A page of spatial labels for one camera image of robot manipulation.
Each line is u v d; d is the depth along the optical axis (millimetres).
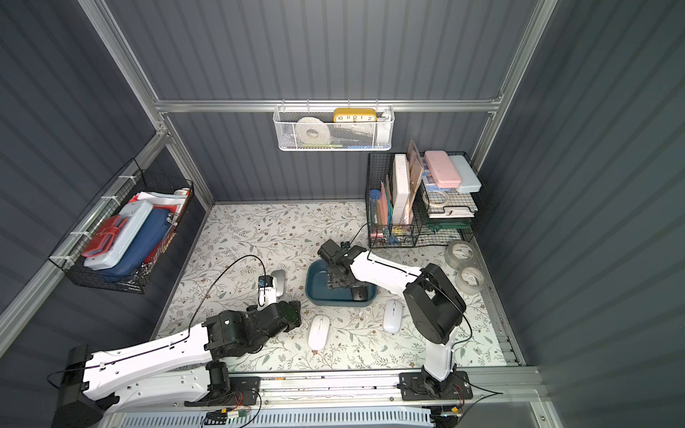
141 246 667
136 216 688
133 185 775
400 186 911
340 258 677
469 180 963
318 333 817
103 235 628
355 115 868
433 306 488
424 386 658
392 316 864
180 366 475
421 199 916
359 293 905
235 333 520
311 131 846
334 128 891
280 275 1001
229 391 655
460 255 1020
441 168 973
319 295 920
